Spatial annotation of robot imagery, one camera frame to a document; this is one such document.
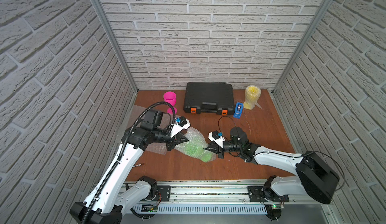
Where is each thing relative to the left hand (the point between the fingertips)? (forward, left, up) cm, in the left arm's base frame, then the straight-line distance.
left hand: (188, 137), depth 66 cm
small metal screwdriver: (-4, +29, -26) cm, 40 cm away
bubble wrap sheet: (+38, -42, -10) cm, 58 cm away
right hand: (+1, -9, -13) cm, 16 cm away
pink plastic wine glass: (+36, +13, -12) cm, 40 cm away
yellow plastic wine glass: (+37, -42, -10) cm, 57 cm away
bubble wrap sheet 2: (-1, -2, +4) cm, 5 cm away
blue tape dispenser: (+32, -34, -21) cm, 51 cm away
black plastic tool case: (+42, -14, -20) cm, 49 cm away
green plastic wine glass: (-4, -4, -5) cm, 7 cm away
